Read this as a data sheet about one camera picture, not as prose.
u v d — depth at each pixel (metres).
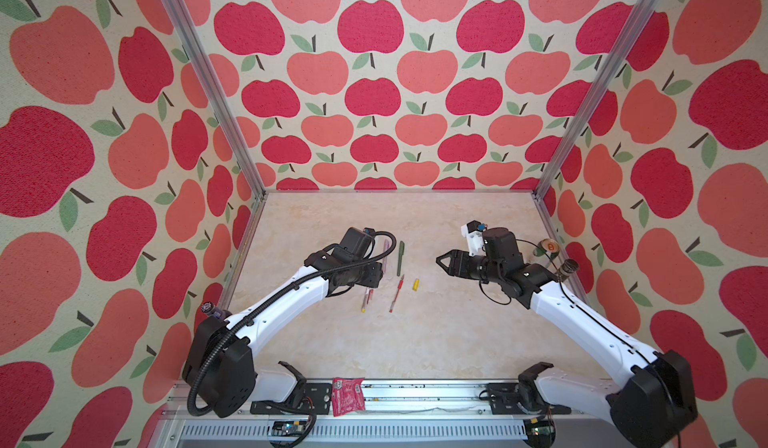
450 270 0.72
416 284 0.95
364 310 0.90
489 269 0.66
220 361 0.41
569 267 0.88
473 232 0.72
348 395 0.74
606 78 0.86
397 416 0.72
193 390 0.39
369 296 0.93
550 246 0.91
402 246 1.04
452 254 0.72
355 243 0.63
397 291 0.93
